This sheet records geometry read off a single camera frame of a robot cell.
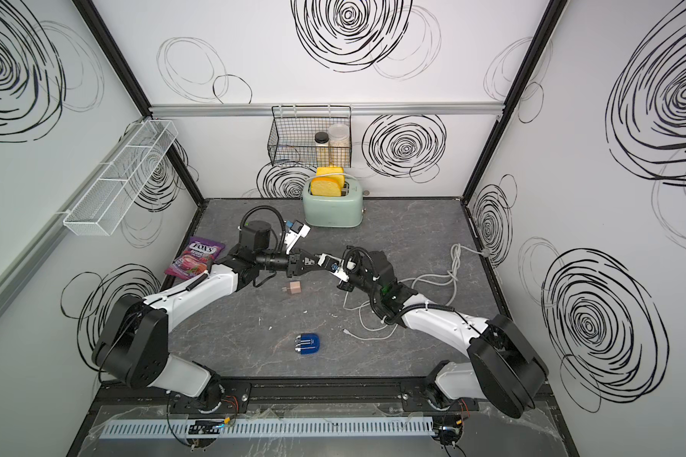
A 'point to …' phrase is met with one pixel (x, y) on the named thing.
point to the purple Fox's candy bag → (196, 257)
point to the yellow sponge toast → (331, 186)
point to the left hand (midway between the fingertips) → (320, 265)
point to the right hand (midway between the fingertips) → (332, 257)
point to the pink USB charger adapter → (295, 287)
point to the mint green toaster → (346, 210)
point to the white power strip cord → (453, 276)
